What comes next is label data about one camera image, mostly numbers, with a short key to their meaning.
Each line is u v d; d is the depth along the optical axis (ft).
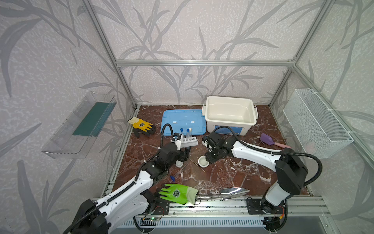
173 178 2.67
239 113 3.63
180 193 2.53
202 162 2.87
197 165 2.84
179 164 2.89
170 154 1.92
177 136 2.25
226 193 2.58
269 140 3.27
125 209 1.75
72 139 2.10
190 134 2.97
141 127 3.42
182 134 2.32
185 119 3.69
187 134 2.97
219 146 2.13
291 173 1.45
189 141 3.09
